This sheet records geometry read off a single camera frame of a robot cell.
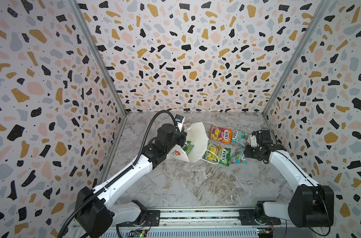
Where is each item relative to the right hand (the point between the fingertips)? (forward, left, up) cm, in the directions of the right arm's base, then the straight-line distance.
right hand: (245, 148), depth 87 cm
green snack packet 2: (+3, +34, -4) cm, 34 cm away
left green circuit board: (-41, +56, -11) cm, 70 cm away
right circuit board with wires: (-39, -4, -12) cm, 41 cm away
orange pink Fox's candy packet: (+17, +11, -10) cm, 23 cm away
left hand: (+2, +36, +18) cm, 40 cm away
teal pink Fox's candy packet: (+14, -3, -9) cm, 17 cm away
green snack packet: (+1, +15, -9) cm, 17 cm away
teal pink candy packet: (-3, +4, -5) cm, 7 cm away
